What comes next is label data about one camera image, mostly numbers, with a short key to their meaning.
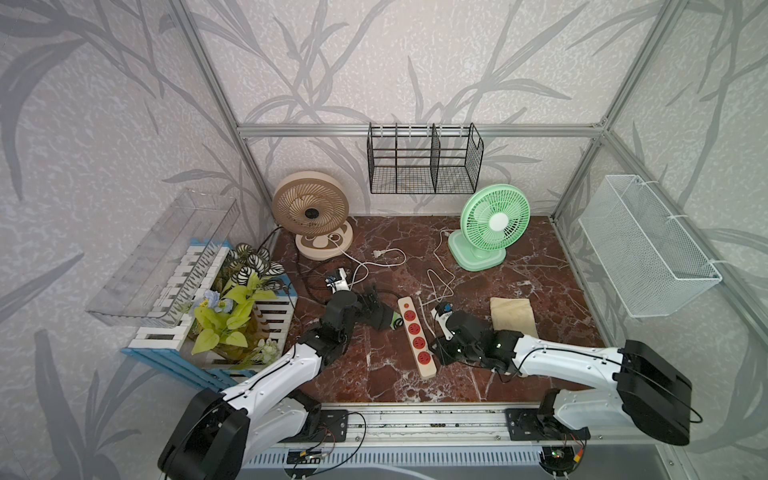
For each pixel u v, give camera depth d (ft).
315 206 3.01
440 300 3.16
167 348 1.93
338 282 2.38
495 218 2.85
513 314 3.02
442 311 2.44
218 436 1.29
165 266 2.27
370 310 2.47
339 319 2.01
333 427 2.44
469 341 2.10
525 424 2.38
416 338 2.83
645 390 1.37
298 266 3.46
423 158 3.43
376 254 3.54
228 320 2.18
